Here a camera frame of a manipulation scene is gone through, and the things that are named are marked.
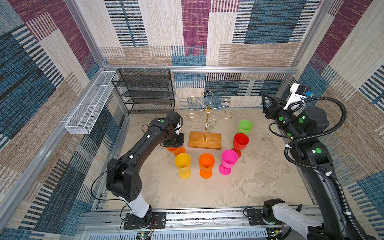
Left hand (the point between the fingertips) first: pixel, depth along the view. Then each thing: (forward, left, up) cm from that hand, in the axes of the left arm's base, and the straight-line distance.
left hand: (181, 142), depth 83 cm
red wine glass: (+3, -34, -3) cm, 34 cm away
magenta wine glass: (-8, -26, -5) cm, 27 cm away
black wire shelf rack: (+45, +28, 0) cm, 53 cm away
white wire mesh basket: (+1, +46, +17) cm, 49 cm away
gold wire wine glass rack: (+10, -16, -13) cm, 23 cm away
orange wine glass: (-9, -13, -5) cm, 17 cm away
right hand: (0, -35, +31) cm, 47 cm away
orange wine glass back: (-4, +2, -2) cm, 5 cm away
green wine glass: (+15, -40, -6) cm, 43 cm away
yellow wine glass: (-8, -1, -8) cm, 12 cm away
